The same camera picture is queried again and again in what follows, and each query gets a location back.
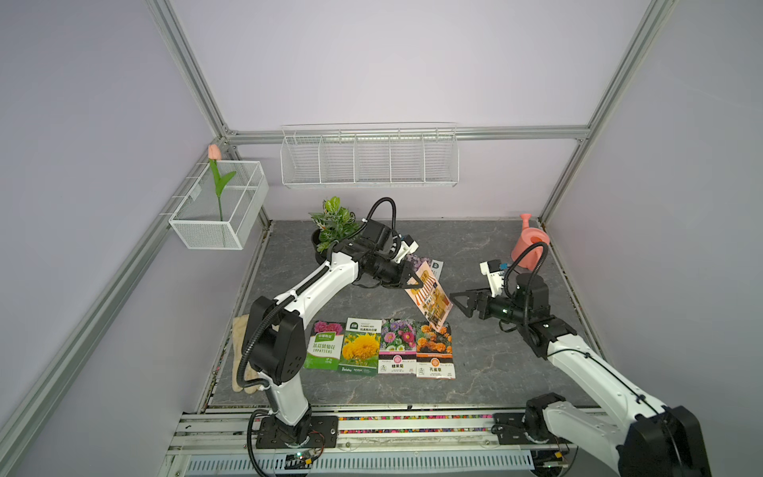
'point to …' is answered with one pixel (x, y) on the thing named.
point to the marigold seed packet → (361, 347)
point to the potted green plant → (335, 224)
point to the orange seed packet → (434, 352)
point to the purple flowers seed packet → (435, 265)
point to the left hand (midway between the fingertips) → (422, 287)
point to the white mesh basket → (197, 220)
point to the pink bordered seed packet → (398, 347)
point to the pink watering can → (528, 238)
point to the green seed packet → (325, 346)
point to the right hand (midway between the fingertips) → (458, 293)
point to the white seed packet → (431, 298)
